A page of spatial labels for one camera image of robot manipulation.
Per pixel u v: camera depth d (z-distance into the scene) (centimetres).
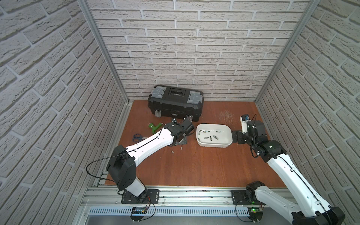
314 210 38
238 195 74
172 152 90
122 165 42
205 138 97
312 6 69
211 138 97
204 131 100
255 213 70
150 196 74
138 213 71
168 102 97
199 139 97
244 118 66
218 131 100
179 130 57
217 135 98
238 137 67
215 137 97
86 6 70
